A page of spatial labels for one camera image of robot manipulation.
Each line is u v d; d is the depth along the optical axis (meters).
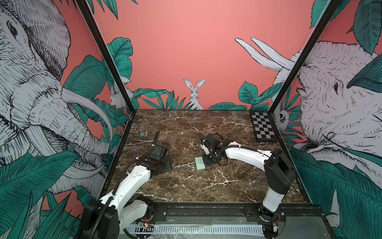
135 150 0.96
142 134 1.04
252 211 0.75
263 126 1.08
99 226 0.38
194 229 0.70
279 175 0.46
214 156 0.64
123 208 0.55
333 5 0.69
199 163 0.88
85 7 0.69
